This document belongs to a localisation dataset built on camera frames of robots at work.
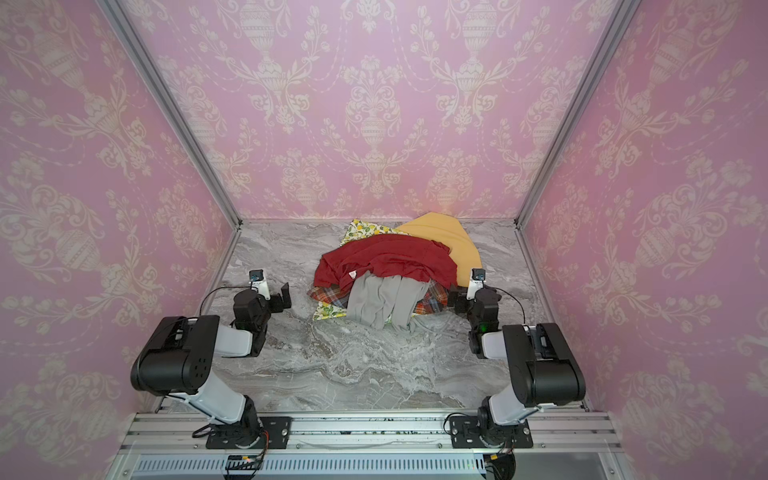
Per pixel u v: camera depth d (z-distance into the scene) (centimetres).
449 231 117
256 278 82
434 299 94
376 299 92
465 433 73
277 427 75
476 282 81
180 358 47
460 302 85
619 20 69
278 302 87
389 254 99
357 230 117
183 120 90
